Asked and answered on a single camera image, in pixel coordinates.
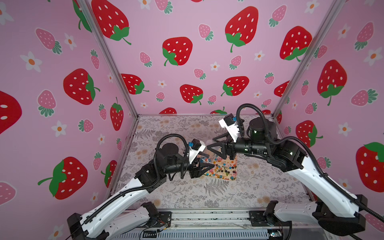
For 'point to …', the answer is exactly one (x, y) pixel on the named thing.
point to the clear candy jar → (205, 159)
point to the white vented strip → (194, 235)
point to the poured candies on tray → (224, 168)
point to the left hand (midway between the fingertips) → (211, 160)
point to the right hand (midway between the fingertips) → (209, 147)
